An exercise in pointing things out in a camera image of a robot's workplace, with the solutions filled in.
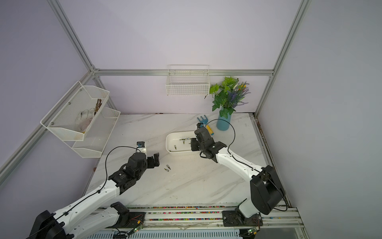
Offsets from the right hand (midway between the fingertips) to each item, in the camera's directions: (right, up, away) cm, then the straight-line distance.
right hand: (195, 143), depth 87 cm
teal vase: (+22, +12, +30) cm, 39 cm away
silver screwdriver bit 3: (-18, -17, +4) cm, 25 cm away
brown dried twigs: (-55, +21, -5) cm, 59 cm away
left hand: (-26, -7, -3) cm, 27 cm away
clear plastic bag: (-60, +14, -8) cm, 62 cm away
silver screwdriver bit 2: (-9, -1, +18) cm, 20 cm away
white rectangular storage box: (-12, -1, +17) cm, 21 cm away
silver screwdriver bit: (-7, +1, +19) cm, 21 cm away
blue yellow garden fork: (+7, +14, +29) cm, 33 cm away
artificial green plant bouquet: (+19, +28, 0) cm, 34 cm away
